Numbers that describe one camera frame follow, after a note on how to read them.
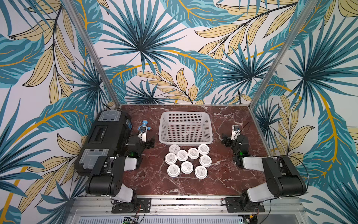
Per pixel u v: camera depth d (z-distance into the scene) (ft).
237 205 2.40
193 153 2.81
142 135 2.60
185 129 3.72
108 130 2.74
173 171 2.58
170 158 2.75
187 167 2.63
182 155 2.78
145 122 3.48
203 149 2.88
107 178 1.46
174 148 2.90
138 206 2.36
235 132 2.61
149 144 2.76
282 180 1.46
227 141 2.75
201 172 2.58
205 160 2.73
